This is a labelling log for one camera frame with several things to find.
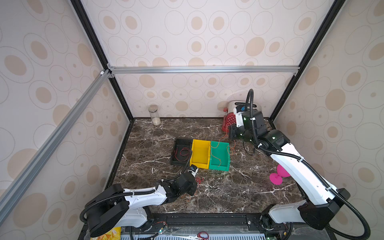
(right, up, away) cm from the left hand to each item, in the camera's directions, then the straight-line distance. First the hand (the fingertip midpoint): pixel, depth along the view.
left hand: (199, 182), depth 83 cm
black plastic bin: (-12, +15, +17) cm, 25 cm away
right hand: (+17, +31, -11) cm, 37 cm away
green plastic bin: (+15, +15, +15) cm, 26 cm away
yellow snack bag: (-40, -18, -15) cm, 46 cm away
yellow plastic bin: (+1, +14, +16) cm, 21 cm away
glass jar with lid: (-32, +44, +22) cm, 59 cm away
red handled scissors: (0, -21, -13) cm, 25 cm away
